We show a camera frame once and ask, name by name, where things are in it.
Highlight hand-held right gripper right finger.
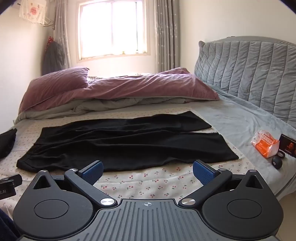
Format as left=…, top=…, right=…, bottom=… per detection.
left=179, top=159, right=264, bottom=208

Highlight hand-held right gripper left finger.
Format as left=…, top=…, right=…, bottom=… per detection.
left=32, top=160, right=117, bottom=209

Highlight black pants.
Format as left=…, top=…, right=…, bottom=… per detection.
left=16, top=111, right=239, bottom=173

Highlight person's dark blue clothing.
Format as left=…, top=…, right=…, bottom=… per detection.
left=0, top=205, right=18, bottom=241

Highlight dark cloth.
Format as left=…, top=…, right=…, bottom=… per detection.
left=0, top=128, right=18, bottom=159

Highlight bed with floral sheet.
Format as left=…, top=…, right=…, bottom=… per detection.
left=0, top=74, right=296, bottom=210

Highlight grey bed cover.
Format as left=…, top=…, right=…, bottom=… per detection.
left=191, top=85, right=296, bottom=200

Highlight orange and white packet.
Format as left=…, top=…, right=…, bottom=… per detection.
left=252, top=130, right=280, bottom=159

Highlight black card box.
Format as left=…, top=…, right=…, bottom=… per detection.
left=279, top=134, right=296, bottom=158

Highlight purple pillow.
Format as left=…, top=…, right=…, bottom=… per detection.
left=18, top=67, right=90, bottom=112

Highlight purple duvet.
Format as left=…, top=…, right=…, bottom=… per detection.
left=17, top=67, right=220, bottom=116

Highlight grey quilted headboard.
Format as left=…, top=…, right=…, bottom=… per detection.
left=194, top=36, right=296, bottom=131

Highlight grey hanging jacket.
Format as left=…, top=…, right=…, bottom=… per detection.
left=42, top=41, right=70, bottom=76

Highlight grey patterned curtain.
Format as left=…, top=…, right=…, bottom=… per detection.
left=154, top=0, right=181, bottom=73
left=53, top=0, right=80, bottom=70

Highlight window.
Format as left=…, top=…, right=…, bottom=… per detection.
left=77, top=0, right=151, bottom=62

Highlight white air conditioner cover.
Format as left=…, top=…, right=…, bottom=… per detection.
left=18, top=0, right=56, bottom=26

